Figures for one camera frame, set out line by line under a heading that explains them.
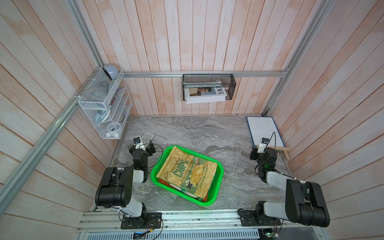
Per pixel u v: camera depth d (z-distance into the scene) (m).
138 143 0.78
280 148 0.99
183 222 0.73
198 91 0.95
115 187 0.46
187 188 0.77
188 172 0.84
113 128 0.90
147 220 0.72
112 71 0.82
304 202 0.43
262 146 0.79
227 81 0.98
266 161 0.70
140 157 0.70
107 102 0.76
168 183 0.80
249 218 0.73
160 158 0.84
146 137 1.04
